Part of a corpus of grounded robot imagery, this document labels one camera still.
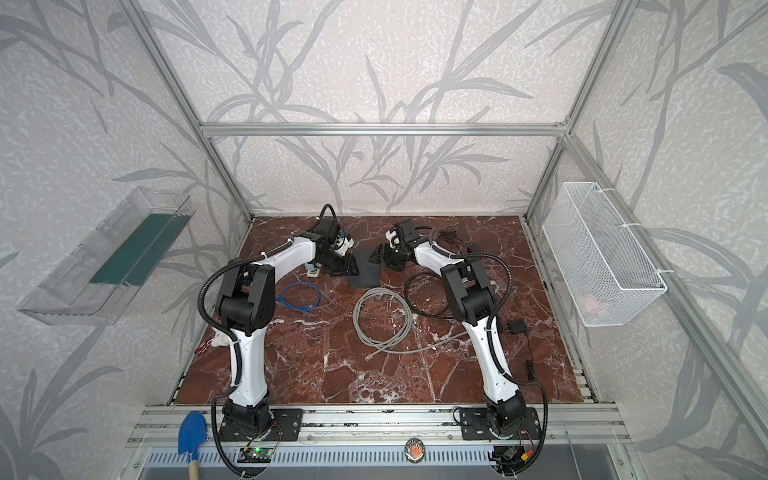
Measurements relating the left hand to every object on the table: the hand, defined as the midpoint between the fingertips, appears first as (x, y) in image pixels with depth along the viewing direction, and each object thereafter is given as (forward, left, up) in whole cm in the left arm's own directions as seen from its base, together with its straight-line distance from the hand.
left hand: (357, 261), depth 100 cm
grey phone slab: (-1, +16, -5) cm, 17 cm away
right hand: (+5, -6, -1) cm, 8 cm away
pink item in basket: (-23, -62, +17) cm, 68 cm away
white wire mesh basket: (-22, -57, +31) cm, 69 cm away
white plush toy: (-26, +37, -2) cm, 45 cm away
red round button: (-52, -19, -3) cm, 55 cm away
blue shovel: (-49, +36, -4) cm, 61 cm away
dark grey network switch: (-1, -4, -4) cm, 6 cm away
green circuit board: (-53, +20, -6) cm, 57 cm away
